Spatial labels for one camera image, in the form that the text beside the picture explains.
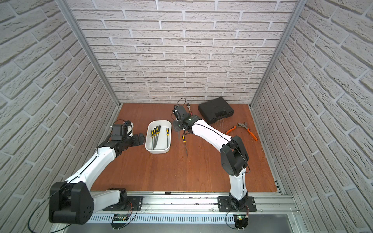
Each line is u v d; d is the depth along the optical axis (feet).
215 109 3.76
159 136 3.28
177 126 3.20
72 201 1.30
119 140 2.11
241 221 2.31
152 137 3.26
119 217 2.38
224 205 2.39
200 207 2.45
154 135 3.29
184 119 2.17
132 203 2.40
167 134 3.29
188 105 3.86
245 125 3.49
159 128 3.38
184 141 3.20
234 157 1.60
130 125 2.32
